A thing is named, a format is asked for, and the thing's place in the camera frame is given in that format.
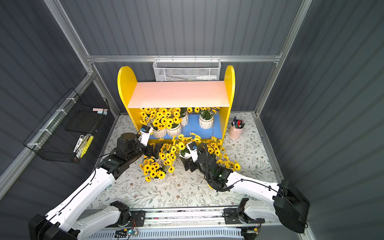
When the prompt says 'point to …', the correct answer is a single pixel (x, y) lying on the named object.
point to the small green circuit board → (124, 233)
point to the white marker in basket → (80, 140)
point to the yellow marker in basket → (87, 146)
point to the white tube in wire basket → (207, 77)
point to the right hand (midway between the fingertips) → (189, 152)
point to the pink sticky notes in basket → (101, 110)
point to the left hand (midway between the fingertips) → (154, 140)
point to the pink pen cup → (236, 128)
